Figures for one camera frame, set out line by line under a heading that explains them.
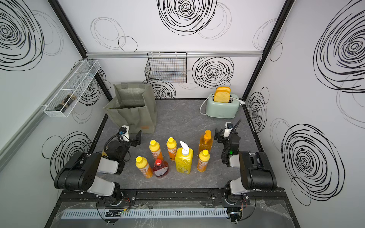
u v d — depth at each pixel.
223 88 0.96
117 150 0.68
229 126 0.78
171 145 0.72
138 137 0.81
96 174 0.50
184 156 0.67
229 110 1.02
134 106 1.05
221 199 0.73
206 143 0.78
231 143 0.68
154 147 0.71
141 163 0.66
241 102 0.97
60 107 0.66
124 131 0.74
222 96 0.96
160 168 0.70
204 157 0.68
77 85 0.74
